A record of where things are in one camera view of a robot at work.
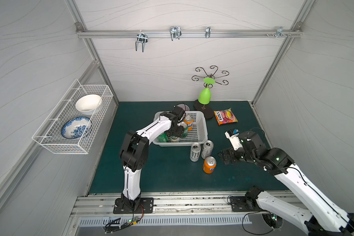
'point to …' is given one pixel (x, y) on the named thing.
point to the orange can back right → (189, 119)
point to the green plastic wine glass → (204, 96)
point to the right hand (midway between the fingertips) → (226, 149)
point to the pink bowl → (185, 107)
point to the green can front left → (163, 137)
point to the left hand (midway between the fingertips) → (176, 132)
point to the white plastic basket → (197, 136)
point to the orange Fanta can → (209, 164)
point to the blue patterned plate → (74, 128)
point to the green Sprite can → (185, 125)
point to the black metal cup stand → (207, 109)
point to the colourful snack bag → (225, 116)
